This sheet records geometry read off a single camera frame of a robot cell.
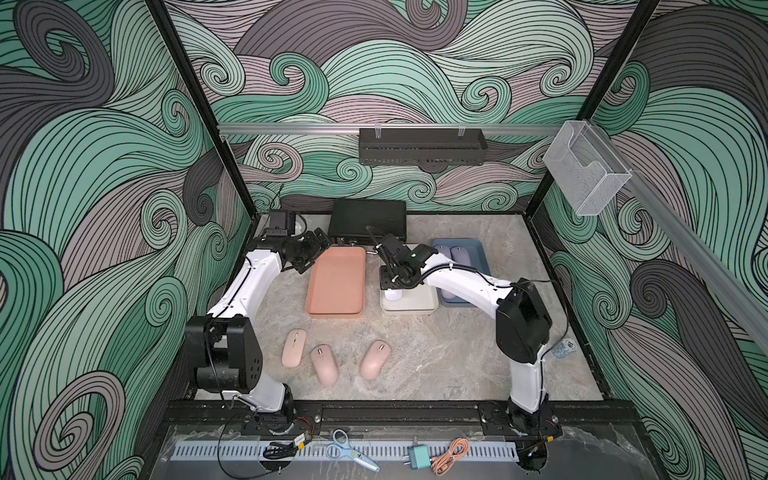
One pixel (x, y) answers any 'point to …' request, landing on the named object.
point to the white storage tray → (416, 300)
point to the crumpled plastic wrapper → (564, 348)
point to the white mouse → (393, 295)
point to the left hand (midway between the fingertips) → (325, 245)
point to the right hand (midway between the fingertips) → (385, 283)
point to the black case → (349, 220)
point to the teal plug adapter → (419, 456)
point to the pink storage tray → (338, 283)
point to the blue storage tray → (479, 262)
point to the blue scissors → (341, 448)
